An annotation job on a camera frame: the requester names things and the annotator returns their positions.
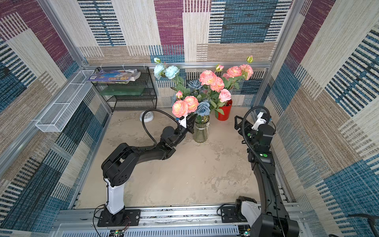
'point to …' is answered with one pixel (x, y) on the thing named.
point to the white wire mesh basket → (56, 118)
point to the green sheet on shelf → (122, 91)
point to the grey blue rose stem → (203, 109)
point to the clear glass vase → (201, 128)
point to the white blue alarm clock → (148, 116)
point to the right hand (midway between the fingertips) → (241, 122)
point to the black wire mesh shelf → (147, 100)
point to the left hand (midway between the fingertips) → (196, 114)
